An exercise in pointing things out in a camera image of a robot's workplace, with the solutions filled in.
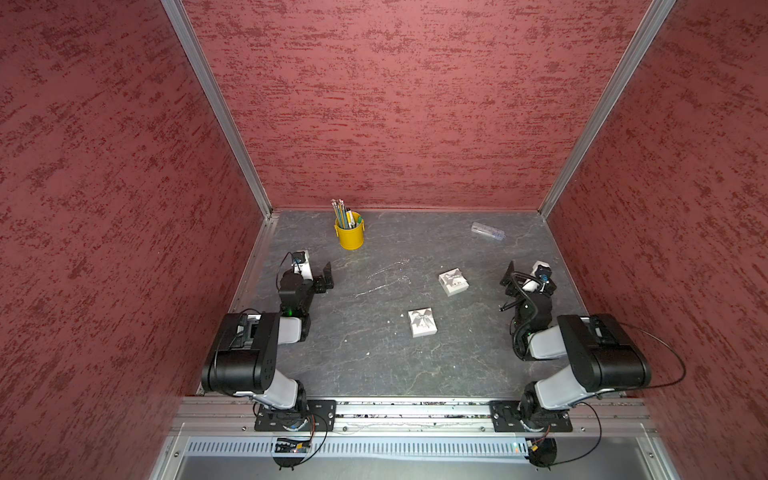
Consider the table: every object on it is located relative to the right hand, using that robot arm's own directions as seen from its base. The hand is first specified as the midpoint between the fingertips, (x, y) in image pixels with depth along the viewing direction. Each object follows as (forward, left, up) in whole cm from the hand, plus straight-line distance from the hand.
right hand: (524, 269), depth 88 cm
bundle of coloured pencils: (+24, +57, +1) cm, 62 cm away
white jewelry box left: (-12, +32, -9) cm, 35 cm away
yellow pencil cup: (+20, +55, -7) cm, 59 cm away
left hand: (+4, +65, -2) cm, 65 cm away
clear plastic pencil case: (+26, +2, -12) cm, 29 cm away
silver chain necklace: (+3, +43, -12) cm, 45 cm away
